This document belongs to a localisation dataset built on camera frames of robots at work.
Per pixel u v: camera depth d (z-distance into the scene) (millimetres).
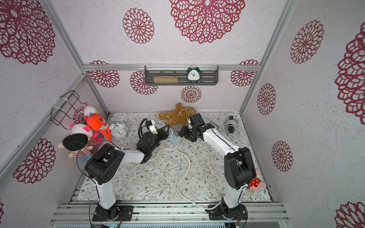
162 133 813
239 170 468
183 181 849
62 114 760
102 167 502
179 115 1093
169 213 758
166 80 880
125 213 734
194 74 898
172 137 884
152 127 827
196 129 685
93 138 922
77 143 774
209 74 921
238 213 715
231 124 1054
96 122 869
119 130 998
